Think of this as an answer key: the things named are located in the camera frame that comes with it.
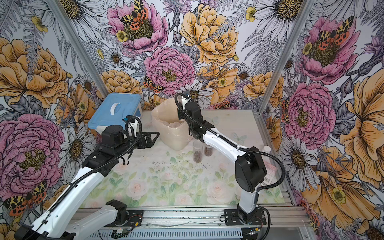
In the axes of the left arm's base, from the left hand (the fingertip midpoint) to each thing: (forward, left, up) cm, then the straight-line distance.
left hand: (152, 138), depth 73 cm
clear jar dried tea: (+5, -22, -21) cm, 31 cm away
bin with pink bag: (+6, -10, -4) cm, 12 cm away
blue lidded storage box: (+28, +30, -8) cm, 42 cm away
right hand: (+19, -13, +4) cm, 23 cm away
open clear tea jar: (+5, -29, -20) cm, 36 cm away
